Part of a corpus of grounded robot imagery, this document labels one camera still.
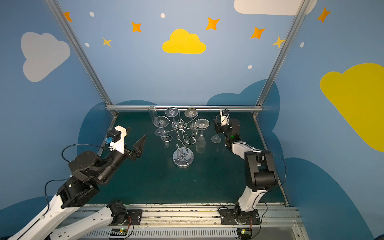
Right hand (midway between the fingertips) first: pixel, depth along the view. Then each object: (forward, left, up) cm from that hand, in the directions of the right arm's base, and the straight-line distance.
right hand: (219, 117), depth 93 cm
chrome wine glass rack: (-21, +23, -18) cm, 36 cm away
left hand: (-31, +38, +23) cm, 54 cm away
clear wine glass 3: (-20, +31, +15) cm, 40 cm away
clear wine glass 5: (-9, +17, +12) cm, 23 cm away
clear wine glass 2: (-5, 0, -18) cm, 19 cm away
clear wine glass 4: (-11, +27, +14) cm, 33 cm away
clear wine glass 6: (-21, +12, -3) cm, 24 cm away
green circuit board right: (-59, -12, -23) cm, 64 cm away
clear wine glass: (0, +42, -18) cm, 46 cm away
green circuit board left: (-62, +51, -22) cm, 83 cm away
